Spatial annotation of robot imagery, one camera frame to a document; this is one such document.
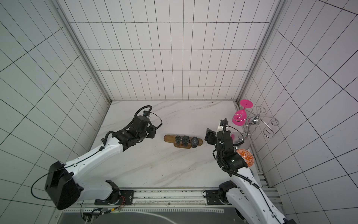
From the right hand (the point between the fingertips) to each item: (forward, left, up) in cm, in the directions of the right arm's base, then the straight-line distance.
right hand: (213, 127), depth 78 cm
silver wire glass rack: (+4, -23, -6) cm, 24 cm away
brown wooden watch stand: (-2, +25, -13) cm, 28 cm away
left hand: (-1, +37, -4) cm, 37 cm away
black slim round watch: (-2, +21, -13) cm, 24 cm away
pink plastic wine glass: (+4, -14, +5) cm, 16 cm away
